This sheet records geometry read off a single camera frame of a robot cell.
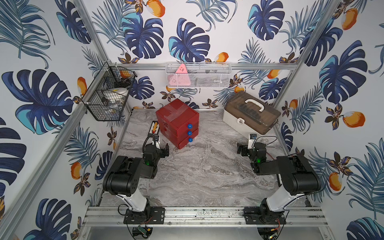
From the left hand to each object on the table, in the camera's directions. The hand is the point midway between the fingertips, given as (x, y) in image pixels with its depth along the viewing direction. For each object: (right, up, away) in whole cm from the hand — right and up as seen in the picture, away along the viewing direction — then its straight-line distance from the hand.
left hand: (159, 141), depth 94 cm
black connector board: (-7, +8, +15) cm, 19 cm away
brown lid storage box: (+57, +18, -2) cm, 60 cm away
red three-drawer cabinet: (+13, +12, -7) cm, 19 cm away
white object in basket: (-21, +26, -13) cm, 35 cm away
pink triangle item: (+14, +39, -4) cm, 42 cm away
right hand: (+56, -1, +3) cm, 56 cm away
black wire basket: (-30, +41, -1) cm, 51 cm away
